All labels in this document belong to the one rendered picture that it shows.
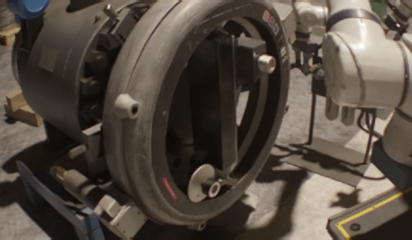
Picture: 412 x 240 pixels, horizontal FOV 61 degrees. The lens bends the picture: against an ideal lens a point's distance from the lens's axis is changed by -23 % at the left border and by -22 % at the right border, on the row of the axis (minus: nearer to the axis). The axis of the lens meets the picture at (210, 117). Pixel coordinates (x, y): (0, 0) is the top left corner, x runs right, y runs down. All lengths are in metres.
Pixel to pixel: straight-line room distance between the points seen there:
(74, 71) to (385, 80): 0.89
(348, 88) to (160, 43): 0.42
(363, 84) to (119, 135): 0.54
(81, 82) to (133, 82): 0.34
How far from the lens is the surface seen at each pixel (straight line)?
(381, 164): 0.99
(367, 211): 1.32
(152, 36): 0.96
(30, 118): 2.65
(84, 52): 1.25
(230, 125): 1.18
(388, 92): 0.83
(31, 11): 1.50
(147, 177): 1.02
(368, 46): 0.82
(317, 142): 2.23
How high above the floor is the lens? 1.16
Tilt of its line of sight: 28 degrees down
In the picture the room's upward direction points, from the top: 1 degrees counter-clockwise
